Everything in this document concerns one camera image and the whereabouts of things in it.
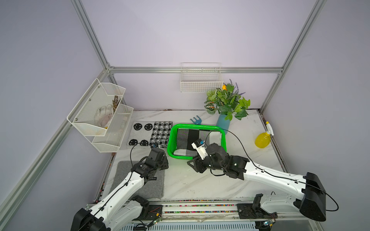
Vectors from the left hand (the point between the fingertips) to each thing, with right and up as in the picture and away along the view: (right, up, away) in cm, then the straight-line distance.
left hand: (163, 162), depth 83 cm
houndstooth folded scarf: (-5, +16, +18) cm, 25 cm away
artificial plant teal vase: (+39, +36, +2) cm, 53 cm away
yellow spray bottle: (+64, +12, +10) cm, 66 cm away
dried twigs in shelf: (-28, +35, -2) cm, 45 cm away
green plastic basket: (+4, +15, +14) cm, 21 cm away
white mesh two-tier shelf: (-37, +13, +6) cm, 40 cm away
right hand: (+16, +3, -9) cm, 19 cm away
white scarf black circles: (-20, +14, +18) cm, 30 cm away
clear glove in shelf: (-32, +27, -6) cm, 42 cm away
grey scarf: (-6, -14, -5) cm, 16 cm away
